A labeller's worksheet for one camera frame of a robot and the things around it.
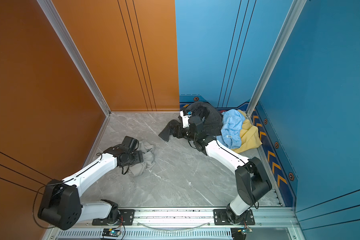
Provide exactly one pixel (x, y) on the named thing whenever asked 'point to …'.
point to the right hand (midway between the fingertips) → (172, 126)
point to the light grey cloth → (140, 168)
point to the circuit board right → (240, 233)
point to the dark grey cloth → (212, 119)
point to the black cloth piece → (169, 129)
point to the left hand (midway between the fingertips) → (136, 157)
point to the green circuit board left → (111, 232)
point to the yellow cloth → (249, 136)
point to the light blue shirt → (232, 121)
